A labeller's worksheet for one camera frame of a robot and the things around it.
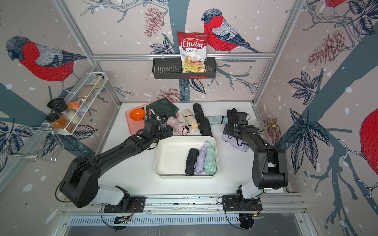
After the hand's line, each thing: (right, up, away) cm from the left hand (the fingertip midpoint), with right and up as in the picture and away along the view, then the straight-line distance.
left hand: (170, 127), depth 87 cm
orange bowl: (-29, +8, +23) cm, 37 cm away
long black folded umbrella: (+22, +1, +17) cm, 27 cm away
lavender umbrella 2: (+39, -8, -8) cm, 40 cm away
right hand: (+39, -2, +7) cm, 40 cm away
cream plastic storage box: (0, -18, +5) cm, 18 cm away
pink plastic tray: (-29, -1, +19) cm, 35 cm away
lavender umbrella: (+18, -21, -4) cm, 28 cm away
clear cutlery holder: (+59, -2, +5) cm, 60 cm away
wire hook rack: (-51, -3, -30) cm, 59 cm away
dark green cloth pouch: (-10, +13, +31) cm, 35 cm away
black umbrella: (+13, -20, -2) cm, 24 cm away
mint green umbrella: (+24, -22, -8) cm, 33 cm away
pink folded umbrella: (+5, -2, +11) cm, 12 cm away
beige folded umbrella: (+12, +4, +19) cm, 23 cm away
